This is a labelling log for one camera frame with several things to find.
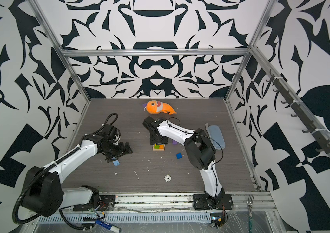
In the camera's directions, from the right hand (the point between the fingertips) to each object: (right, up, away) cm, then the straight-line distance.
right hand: (157, 142), depth 91 cm
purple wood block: (+9, +6, -31) cm, 33 cm away
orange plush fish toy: (-3, +23, +13) cm, 27 cm away
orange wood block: (+3, -3, 0) cm, 4 cm away
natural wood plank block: (+1, -4, 0) cm, 4 cm away
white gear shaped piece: (+6, -19, -9) cm, 22 cm away
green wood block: (0, -3, 0) cm, 3 cm away
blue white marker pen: (-21, -34, -24) cm, 47 cm away
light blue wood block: (-24, -11, -5) cm, 27 cm away
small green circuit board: (+30, -34, -20) cm, 49 cm away
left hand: (-17, -4, -8) cm, 19 cm away
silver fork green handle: (+48, -29, -16) cm, 59 cm away
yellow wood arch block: (-1, 0, -6) cm, 6 cm away
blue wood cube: (+14, -8, 0) cm, 16 cm away
